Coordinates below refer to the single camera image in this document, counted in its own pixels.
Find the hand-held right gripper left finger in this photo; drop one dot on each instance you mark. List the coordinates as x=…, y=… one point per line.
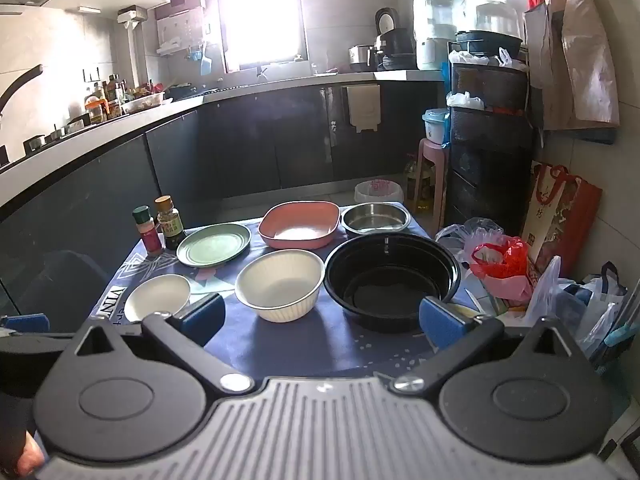
x=202, y=319

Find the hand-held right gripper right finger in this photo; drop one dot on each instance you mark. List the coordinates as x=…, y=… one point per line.
x=440, y=321

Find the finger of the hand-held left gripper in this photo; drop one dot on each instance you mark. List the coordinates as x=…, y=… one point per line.
x=25, y=321

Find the small white bowl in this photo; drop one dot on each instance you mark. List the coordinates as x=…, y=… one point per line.
x=155, y=295

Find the black round plastic bowl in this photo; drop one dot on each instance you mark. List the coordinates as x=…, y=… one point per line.
x=390, y=280

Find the green round plate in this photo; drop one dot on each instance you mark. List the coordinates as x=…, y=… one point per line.
x=212, y=245

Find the white ribbed bowl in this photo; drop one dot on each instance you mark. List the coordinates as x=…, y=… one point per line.
x=280, y=285

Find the stainless steel bowl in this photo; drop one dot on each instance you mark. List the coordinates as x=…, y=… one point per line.
x=375, y=220

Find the pink square bowl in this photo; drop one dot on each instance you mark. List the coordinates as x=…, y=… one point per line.
x=300, y=230

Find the person's left hand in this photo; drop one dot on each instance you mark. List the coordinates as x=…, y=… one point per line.
x=29, y=457

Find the clear plastic bag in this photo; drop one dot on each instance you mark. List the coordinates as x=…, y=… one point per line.
x=452, y=237

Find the red plastic bag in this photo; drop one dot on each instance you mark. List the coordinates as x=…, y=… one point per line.
x=500, y=260

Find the green cap spice bottle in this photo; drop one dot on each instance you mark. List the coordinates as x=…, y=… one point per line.
x=150, y=235

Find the brown cap sauce bottle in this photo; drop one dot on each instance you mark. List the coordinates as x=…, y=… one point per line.
x=170, y=225

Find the blue printed tablecloth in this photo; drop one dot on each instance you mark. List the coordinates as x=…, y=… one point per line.
x=300, y=345

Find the pile of plastic bags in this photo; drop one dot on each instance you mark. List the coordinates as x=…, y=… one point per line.
x=575, y=300

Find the yellow cooking oil bottle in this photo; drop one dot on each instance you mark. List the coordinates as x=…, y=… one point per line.
x=422, y=185

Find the trash bin with white liner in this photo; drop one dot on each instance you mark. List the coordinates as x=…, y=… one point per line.
x=377, y=191

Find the red gift bag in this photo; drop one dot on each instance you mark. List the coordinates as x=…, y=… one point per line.
x=560, y=220

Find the dark drawer cabinet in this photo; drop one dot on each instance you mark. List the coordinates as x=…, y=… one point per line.
x=485, y=160

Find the pink plastic stool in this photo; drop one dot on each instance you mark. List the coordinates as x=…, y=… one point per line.
x=430, y=150

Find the steel cups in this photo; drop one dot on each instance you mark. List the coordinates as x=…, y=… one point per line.
x=45, y=139

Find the dark kitchen cabinets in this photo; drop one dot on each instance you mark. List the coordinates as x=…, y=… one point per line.
x=250, y=135

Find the white plastic bag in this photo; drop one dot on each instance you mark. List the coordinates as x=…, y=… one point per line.
x=465, y=100
x=465, y=57

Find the black faucet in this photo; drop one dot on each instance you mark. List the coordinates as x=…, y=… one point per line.
x=20, y=85

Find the row of condiment bottles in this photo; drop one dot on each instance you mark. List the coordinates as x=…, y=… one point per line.
x=110, y=97

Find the steel pot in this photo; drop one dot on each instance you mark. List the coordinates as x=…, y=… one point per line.
x=360, y=57

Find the black rice cooker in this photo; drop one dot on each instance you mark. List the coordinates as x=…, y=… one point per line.
x=392, y=45

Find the dark roasting pot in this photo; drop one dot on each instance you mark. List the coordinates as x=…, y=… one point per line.
x=487, y=42

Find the white food steamer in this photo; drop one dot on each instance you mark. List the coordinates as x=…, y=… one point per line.
x=437, y=30

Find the white paper bag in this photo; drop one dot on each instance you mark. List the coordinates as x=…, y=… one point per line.
x=535, y=45

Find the clear lidded appliance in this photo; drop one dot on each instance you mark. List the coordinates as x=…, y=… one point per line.
x=497, y=17

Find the window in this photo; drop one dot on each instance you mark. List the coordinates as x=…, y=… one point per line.
x=262, y=15

